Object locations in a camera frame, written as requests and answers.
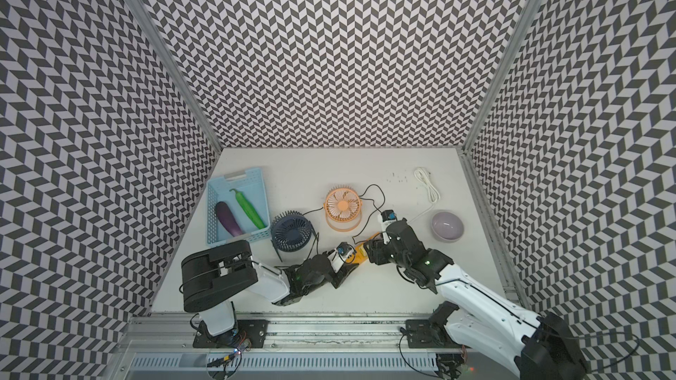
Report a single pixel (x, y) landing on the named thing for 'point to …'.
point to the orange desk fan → (343, 203)
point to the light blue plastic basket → (237, 208)
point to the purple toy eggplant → (226, 219)
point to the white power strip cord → (434, 195)
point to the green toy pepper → (249, 209)
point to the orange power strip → (360, 253)
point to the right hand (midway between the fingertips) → (373, 249)
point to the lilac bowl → (447, 227)
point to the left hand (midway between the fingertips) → (349, 260)
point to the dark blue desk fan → (291, 231)
